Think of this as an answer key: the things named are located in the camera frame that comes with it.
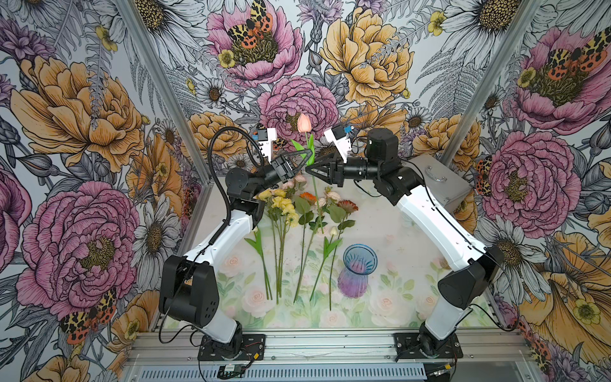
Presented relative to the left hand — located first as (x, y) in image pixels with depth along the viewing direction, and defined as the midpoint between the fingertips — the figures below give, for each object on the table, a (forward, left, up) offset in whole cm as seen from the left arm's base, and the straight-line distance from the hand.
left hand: (314, 157), depth 64 cm
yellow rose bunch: (+13, +13, -40) cm, 44 cm away
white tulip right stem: (-3, -6, -44) cm, 44 cm away
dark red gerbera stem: (-9, -8, -44) cm, 46 cm away
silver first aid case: (+18, -55, -30) cm, 65 cm away
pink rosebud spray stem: (+26, +9, -41) cm, 50 cm away
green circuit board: (-41, +27, -48) cm, 69 cm away
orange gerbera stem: (+19, +3, -39) cm, 43 cm away
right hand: (-2, +2, -4) cm, 5 cm away
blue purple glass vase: (-17, -13, -25) cm, 33 cm away
